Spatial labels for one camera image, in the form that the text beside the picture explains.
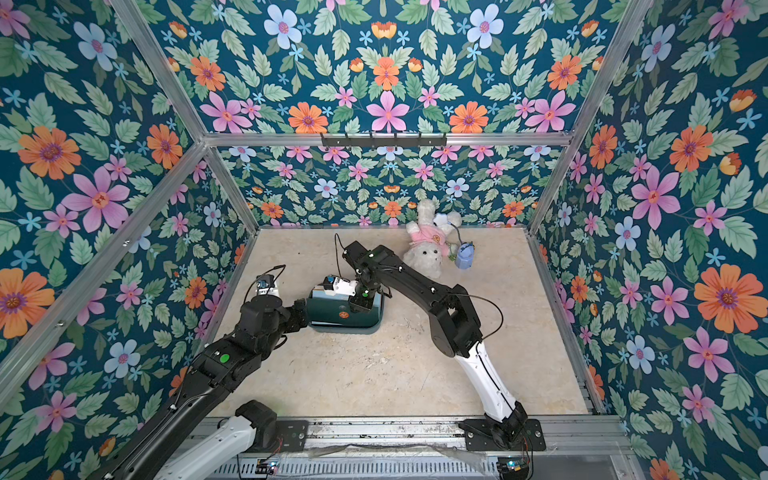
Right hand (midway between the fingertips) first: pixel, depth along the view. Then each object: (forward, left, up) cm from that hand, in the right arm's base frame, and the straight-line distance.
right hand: (356, 304), depth 89 cm
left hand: (-7, +13, +13) cm, 19 cm away
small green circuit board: (-40, +18, -10) cm, 45 cm away
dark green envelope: (-3, +5, 0) cm, 6 cm away
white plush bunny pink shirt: (+22, -22, +3) cm, 32 cm away
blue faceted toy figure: (+21, -35, -1) cm, 41 cm away
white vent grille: (-40, -6, -9) cm, 41 cm away
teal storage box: (+5, +13, -2) cm, 14 cm away
